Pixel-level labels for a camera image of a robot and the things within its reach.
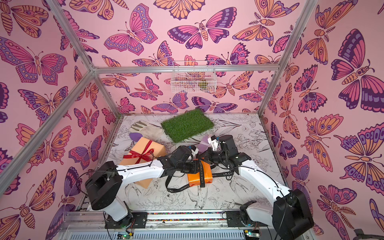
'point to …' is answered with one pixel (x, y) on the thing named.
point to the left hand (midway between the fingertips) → (205, 169)
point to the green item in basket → (203, 84)
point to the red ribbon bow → (147, 155)
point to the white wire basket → (195, 76)
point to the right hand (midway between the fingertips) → (198, 155)
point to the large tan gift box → (143, 150)
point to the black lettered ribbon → (202, 177)
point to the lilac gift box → (203, 144)
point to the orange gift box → (194, 179)
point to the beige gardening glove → (147, 131)
